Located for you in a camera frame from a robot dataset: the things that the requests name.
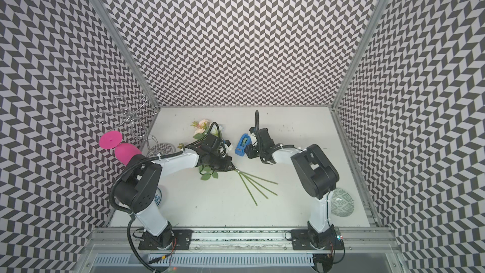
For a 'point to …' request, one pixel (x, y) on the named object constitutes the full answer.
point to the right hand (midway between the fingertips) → (249, 151)
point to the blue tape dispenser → (244, 140)
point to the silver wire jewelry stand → (134, 109)
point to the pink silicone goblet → (112, 139)
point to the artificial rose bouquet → (203, 127)
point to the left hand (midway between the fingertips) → (234, 170)
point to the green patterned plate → (342, 203)
